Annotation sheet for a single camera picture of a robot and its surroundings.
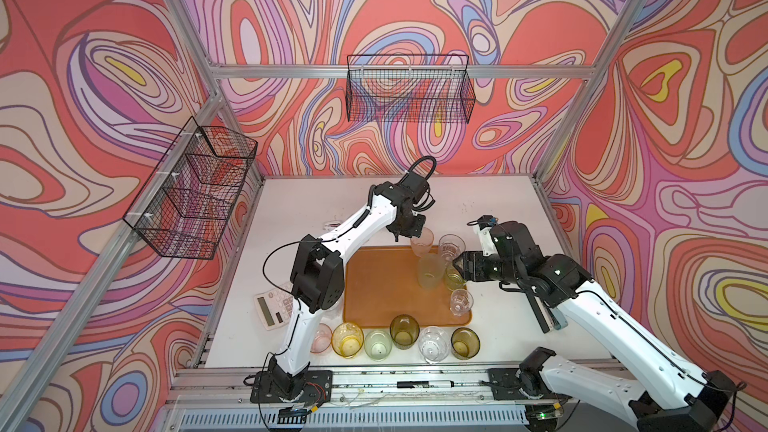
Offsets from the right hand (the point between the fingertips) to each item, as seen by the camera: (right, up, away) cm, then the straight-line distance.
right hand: (467, 269), depth 74 cm
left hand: (-11, +9, +15) cm, 20 cm away
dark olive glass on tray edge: (-16, -19, +8) cm, 26 cm away
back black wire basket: (-18, +57, +27) cm, 65 cm away
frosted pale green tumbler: (-7, -3, +12) cm, 15 cm away
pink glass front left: (-38, -20, +6) cm, 44 cm away
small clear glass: (+1, -12, +11) cm, 16 cm away
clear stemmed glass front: (-8, -22, +6) cm, 24 cm away
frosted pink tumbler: (-10, +4, +17) cm, 20 cm away
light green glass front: (-23, -22, +6) cm, 32 cm away
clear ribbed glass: (0, +3, +20) cm, 20 cm away
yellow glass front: (-31, -21, +6) cm, 38 cm away
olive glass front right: (+1, -22, +6) cm, 23 cm away
